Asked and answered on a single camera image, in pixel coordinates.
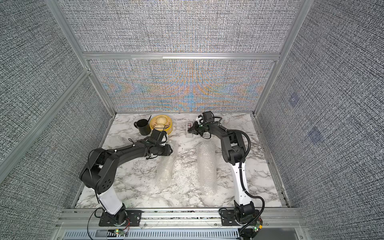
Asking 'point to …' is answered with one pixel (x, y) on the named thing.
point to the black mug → (143, 126)
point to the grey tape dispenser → (188, 125)
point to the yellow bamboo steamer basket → (168, 128)
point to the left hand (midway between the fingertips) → (172, 150)
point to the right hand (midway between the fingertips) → (187, 126)
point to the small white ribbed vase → (165, 165)
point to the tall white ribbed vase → (207, 166)
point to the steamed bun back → (161, 121)
